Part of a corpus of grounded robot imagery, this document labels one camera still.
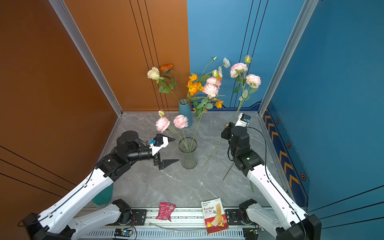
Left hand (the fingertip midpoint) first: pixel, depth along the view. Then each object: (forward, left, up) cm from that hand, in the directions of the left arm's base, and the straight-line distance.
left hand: (175, 147), depth 64 cm
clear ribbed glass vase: (+9, -4, -14) cm, 17 cm away
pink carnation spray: (+14, -1, +1) cm, 14 cm away
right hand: (+15, -24, 0) cm, 28 cm away
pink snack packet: (-19, +6, -29) cm, 35 cm away
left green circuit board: (-28, +26, -32) cm, 50 cm away
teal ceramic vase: (+38, -1, -14) cm, 41 cm away
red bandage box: (-22, -18, -27) cm, 39 cm away
